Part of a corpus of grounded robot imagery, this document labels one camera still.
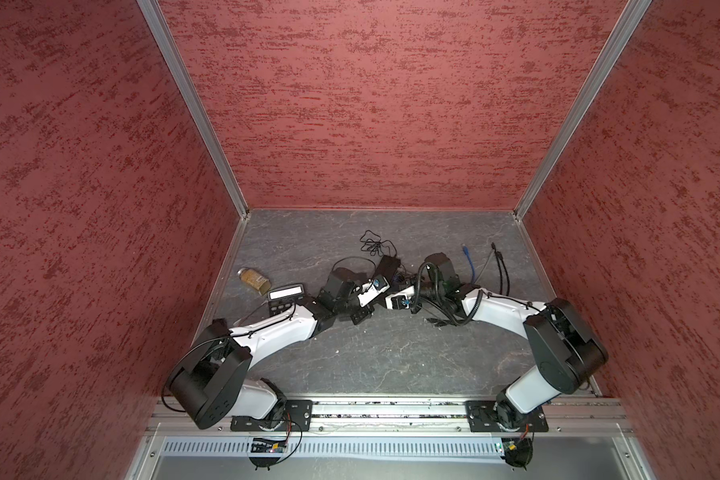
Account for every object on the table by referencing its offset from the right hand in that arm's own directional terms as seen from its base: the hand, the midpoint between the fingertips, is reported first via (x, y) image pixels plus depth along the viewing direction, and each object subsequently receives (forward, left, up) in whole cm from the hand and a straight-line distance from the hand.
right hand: (385, 292), depth 86 cm
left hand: (-2, +4, -2) cm, 5 cm away
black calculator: (+3, +32, -7) cm, 33 cm away
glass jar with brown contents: (+9, +42, -5) cm, 43 cm away
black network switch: (+16, -2, -9) cm, 18 cm away
